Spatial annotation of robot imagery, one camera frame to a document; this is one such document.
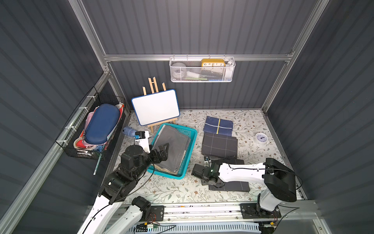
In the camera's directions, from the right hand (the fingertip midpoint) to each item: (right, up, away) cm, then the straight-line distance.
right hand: (208, 177), depth 84 cm
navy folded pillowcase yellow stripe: (+9, +30, +25) cm, 40 cm away
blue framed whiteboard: (-33, +43, +13) cm, 56 cm away
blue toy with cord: (-54, +26, +18) cm, 63 cm away
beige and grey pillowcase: (-30, +6, +1) cm, 30 cm away
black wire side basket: (-63, +25, -21) cm, 70 cm away
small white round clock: (+38, +21, +15) cm, 46 cm away
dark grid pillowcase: (+9, +16, +14) cm, 23 cm away
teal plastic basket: (-9, +24, +10) cm, 28 cm away
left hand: (-25, +22, -19) cm, 38 cm away
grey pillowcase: (-18, +20, +10) cm, 29 cm away
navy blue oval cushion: (-53, +32, -15) cm, 64 cm away
